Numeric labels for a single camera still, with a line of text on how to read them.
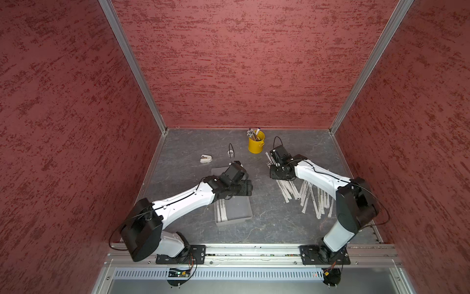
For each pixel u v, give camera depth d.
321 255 0.66
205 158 1.03
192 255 0.74
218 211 0.85
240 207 0.88
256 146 1.04
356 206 0.46
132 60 0.86
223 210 0.86
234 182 0.64
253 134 0.95
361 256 0.76
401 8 0.71
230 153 1.09
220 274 0.71
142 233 0.41
